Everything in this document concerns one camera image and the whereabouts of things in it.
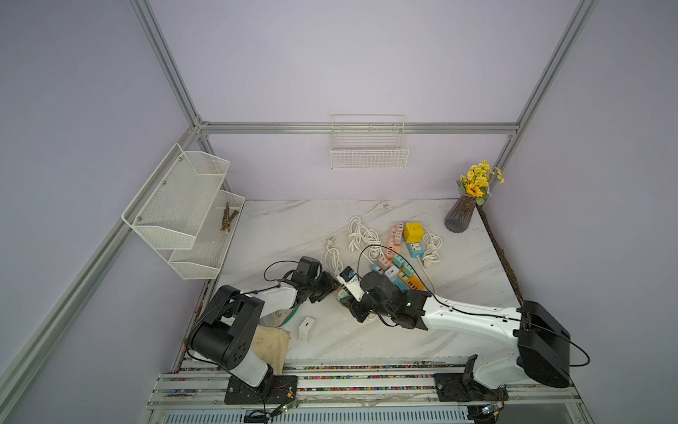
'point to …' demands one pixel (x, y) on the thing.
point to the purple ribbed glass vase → (458, 219)
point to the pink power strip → (395, 243)
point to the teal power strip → (416, 249)
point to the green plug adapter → (342, 294)
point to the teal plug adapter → (398, 261)
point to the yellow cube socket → (413, 232)
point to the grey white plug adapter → (392, 272)
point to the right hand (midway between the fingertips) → (348, 299)
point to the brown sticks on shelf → (227, 217)
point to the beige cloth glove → (270, 344)
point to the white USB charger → (305, 329)
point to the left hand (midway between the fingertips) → (336, 287)
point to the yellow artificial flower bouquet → (475, 183)
